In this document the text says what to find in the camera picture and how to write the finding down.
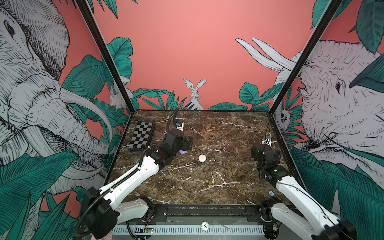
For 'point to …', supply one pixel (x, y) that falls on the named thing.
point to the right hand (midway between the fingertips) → (264, 146)
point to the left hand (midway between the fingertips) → (184, 134)
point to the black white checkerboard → (142, 135)
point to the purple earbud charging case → (182, 151)
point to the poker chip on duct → (205, 225)
